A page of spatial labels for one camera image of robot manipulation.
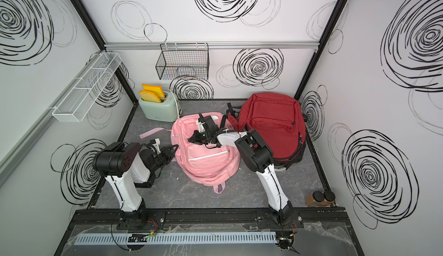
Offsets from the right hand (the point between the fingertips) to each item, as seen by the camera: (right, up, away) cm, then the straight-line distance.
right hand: (190, 140), depth 95 cm
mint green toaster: (-14, +17, +6) cm, 23 cm away
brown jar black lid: (+57, -21, -24) cm, 65 cm away
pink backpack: (+14, -12, -9) cm, 20 cm away
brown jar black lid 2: (+63, -20, -24) cm, 70 cm away
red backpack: (+50, +11, 0) cm, 51 cm away
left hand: (-6, -3, -3) cm, 7 cm away
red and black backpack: (+49, -5, -12) cm, 51 cm away
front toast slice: (-22, +24, -1) cm, 33 cm away
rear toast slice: (-19, +28, +1) cm, 34 cm away
